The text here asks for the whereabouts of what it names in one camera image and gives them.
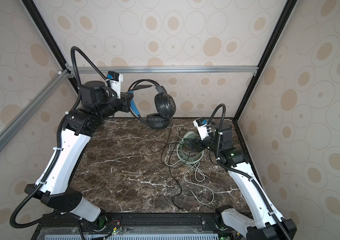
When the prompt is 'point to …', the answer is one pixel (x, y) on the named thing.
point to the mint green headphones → (186, 155)
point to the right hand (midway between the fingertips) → (192, 134)
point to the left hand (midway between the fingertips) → (135, 91)
